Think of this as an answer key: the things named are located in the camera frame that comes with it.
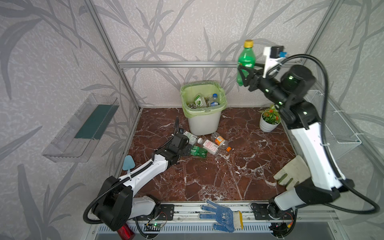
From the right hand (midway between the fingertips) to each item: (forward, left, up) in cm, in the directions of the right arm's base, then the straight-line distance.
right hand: (243, 61), depth 55 cm
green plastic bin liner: (+25, +13, -32) cm, 42 cm away
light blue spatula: (-15, +61, -58) cm, 85 cm away
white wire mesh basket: (-17, -44, -25) cm, 54 cm away
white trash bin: (+10, +15, -52) cm, 55 cm away
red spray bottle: (-49, +50, -55) cm, 89 cm away
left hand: (-5, +27, -46) cm, 54 cm away
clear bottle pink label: (-6, +10, -55) cm, 56 cm away
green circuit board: (-46, +37, -58) cm, 82 cm away
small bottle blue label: (+15, +7, -35) cm, 39 cm away
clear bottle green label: (+18, +17, -38) cm, 45 cm away
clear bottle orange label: (-1, +4, -54) cm, 54 cm away
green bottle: (-8, +18, -57) cm, 60 cm away
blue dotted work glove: (-44, +2, -57) cm, 72 cm away
